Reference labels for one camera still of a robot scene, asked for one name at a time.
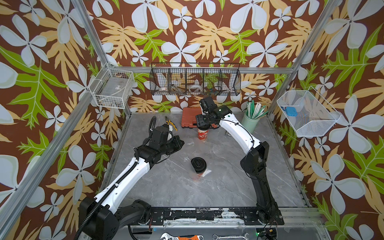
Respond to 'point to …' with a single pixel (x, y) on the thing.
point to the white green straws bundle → (255, 110)
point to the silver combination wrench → (215, 237)
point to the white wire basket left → (112, 87)
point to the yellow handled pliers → (169, 121)
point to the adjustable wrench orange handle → (168, 237)
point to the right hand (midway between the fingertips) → (201, 119)
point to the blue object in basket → (291, 111)
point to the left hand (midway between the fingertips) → (186, 140)
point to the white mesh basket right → (315, 115)
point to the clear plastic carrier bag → (193, 148)
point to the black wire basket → (190, 79)
